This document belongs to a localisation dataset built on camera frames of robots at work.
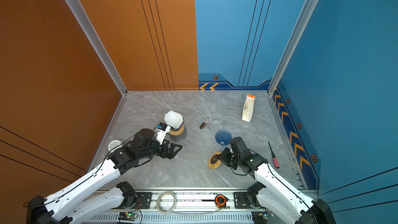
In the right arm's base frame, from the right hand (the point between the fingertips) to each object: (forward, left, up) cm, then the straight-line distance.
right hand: (216, 157), depth 80 cm
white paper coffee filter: (+19, +23, +9) cm, 31 cm away
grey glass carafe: (+13, +21, -2) cm, 25 cm away
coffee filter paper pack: (+33, -23, -1) cm, 41 cm away
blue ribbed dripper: (+14, -5, -4) cm, 15 cm away
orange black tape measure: (-19, -1, -4) cm, 19 cm away
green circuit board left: (-24, +41, -8) cm, 48 cm away
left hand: (+3, +20, +10) cm, 22 cm away
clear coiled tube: (-19, +28, -6) cm, 34 cm away
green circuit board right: (-24, -20, -9) cm, 33 cm away
